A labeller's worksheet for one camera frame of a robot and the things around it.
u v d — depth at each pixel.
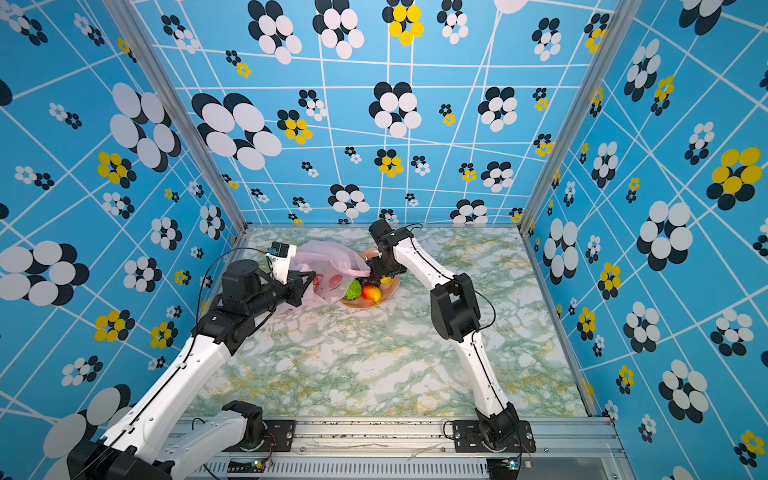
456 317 0.61
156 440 0.42
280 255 0.64
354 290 0.93
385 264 0.87
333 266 0.88
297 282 0.65
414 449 0.72
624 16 0.68
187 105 0.87
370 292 0.96
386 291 0.97
